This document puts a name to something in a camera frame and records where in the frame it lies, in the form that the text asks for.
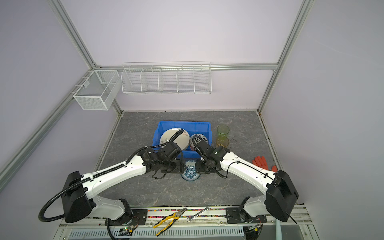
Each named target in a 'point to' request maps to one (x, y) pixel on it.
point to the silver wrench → (198, 214)
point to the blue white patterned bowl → (190, 173)
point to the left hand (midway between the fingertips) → (180, 171)
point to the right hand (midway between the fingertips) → (198, 171)
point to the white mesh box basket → (98, 91)
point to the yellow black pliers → (173, 217)
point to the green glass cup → (223, 130)
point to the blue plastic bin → (193, 127)
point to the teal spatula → (278, 230)
